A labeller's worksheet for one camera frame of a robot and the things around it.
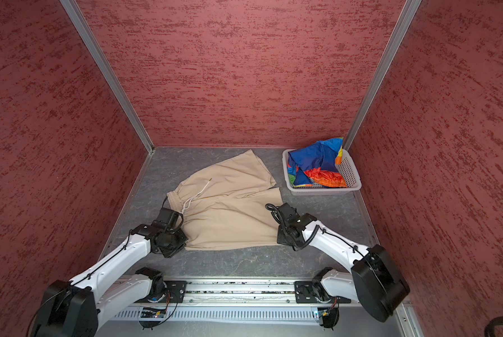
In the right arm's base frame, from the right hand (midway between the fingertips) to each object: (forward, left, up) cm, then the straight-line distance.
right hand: (283, 244), depth 84 cm
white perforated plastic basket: (+36, -36, +5) cm, 51 cm away
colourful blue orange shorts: (+34, -19, +10) cm, 40 cm away
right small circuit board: (-23, -12, -3) cm, 26 cm away
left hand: (0, +40, -1) cm, 40 cm away
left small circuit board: (-21, +50, -4) cm, 55 cm away
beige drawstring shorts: (+19, +22, -1) cm, 29 cm away
